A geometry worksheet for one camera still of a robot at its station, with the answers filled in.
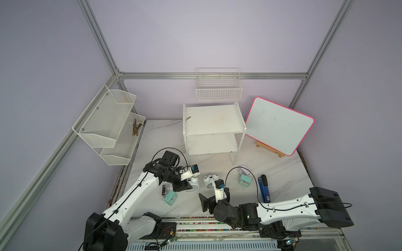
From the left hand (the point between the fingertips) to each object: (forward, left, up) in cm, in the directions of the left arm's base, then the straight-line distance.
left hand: (187, 183), depth 78 cm
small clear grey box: (0, +12, -5) cm, 13 cm away
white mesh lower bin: (+25, +39, +2) cm, 46 cm away
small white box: (+10, -31, -6) cm, 33 cm away
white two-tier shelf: (+17, -13, +22) cm, 31 cm away
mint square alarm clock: (-5, +8, -5) cm, 11 cm away
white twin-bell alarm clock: (-1, -4, +5) cm, 6 cm away
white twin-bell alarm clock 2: (+3, -12, -2) cm, 12 cm away
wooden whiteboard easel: (+30, -45, -6) cm, 55 cm away
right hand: (-5, -11, +1) cm, 12 cm away
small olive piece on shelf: (+25, -1, +22) cm, 33 cm away
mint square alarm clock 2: (+4, -32, -7) cm, 33 cm away
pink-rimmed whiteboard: (+30, -54, +9) cm, 63 cm away
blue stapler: (+1, -42, -7) cm, 42 cm away
